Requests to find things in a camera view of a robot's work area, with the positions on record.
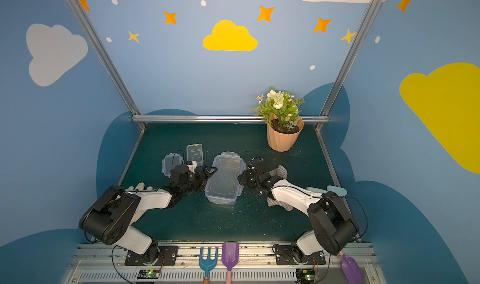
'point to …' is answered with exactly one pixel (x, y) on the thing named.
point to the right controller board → (305, 275)
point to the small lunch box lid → (169, 162)
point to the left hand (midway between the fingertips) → (218, 174)
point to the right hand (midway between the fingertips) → (242, 176)
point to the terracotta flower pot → (281, 136)
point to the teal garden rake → (208, 264)
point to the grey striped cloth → (279, 171)
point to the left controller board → (148, 274)
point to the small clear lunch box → (194, 152)
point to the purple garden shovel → (230, 256)
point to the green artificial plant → (279, 107)
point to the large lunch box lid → (222, 186)
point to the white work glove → (139, 187)
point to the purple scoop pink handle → (351, 270)
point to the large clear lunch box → (224, 187)
